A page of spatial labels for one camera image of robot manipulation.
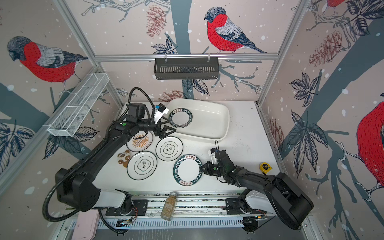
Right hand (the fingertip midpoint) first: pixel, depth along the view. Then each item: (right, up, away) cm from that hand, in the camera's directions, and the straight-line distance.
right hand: (199, 170), depth 83 cm
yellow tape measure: (+39, +1, +2) cm, 39 cm away
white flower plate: (-19, +10, +12) cm, 25 cm away
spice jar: (-15, -14, -15) cm, 25 cm away
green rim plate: (-13, +30, +25) cm, 41 cm away
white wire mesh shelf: (-64, +28, -13) cm, 71 cm away
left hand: (-15, +26, -9) cm, 31 cm away
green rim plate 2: (-7, -1, +3) cm, 7 cm away
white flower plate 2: (-35, +1, +5) cm, 35 cm away
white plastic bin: (-1, +29, +25) cm, 38 cm away
